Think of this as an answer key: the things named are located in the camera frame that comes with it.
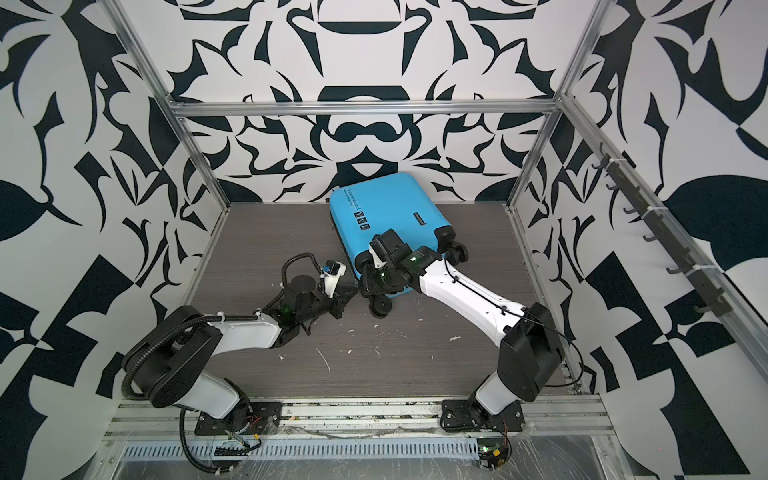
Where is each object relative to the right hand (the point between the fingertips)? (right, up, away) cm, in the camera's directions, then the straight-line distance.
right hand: (363, 283), depth 79 cm
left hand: (-1, -2, +6) cm, 7 cm away
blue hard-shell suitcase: (+10, +22, +14) cm, 28 cm away
